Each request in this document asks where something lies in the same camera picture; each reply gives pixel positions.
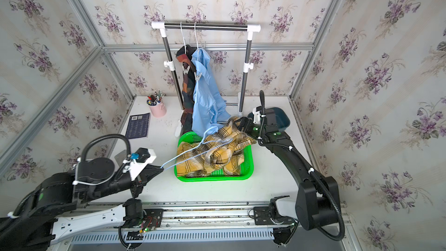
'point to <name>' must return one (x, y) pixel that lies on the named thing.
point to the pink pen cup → (157, 107)
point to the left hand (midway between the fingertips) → (165, 169)
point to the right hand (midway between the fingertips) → (243, 125)
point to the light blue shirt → (210, 106)
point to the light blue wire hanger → (169, 164)
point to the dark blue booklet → (137, 126)
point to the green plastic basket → (217, 175)
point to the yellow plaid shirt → (218, 151)
